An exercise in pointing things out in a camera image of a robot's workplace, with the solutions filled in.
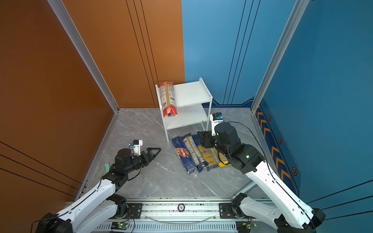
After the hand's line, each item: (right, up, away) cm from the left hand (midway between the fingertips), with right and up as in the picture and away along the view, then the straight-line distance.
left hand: (158, 151), depth 79 cm
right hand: (+23, +12, -13) cm, 29 cm away
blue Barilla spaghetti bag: (+14, -4, +10) cm, 17 cm away
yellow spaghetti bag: (+37, -7, +10) cm, 39 cm away
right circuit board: (+44, -35, -10) cm, 57 cm away
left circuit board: (-17, -35, -8) cm, 40 cm away
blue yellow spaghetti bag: (+29, -5, +12) cm, 32 cm away
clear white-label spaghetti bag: (+20, -2, +13) cm, 24 cm away
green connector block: (-33, -11, +8) cm, 36 cm away
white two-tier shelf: (+19, +27, -1) cm, 33 cm away
